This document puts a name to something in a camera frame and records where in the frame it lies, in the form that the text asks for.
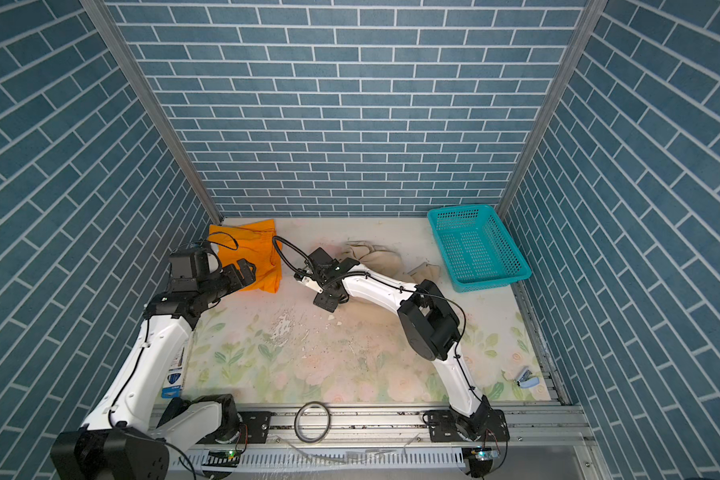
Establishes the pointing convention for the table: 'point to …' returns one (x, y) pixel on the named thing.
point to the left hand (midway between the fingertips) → (243, 270)
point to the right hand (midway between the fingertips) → (326, 289)
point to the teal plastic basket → (477, 249)
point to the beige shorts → (388, 263)
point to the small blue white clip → (525, 382)
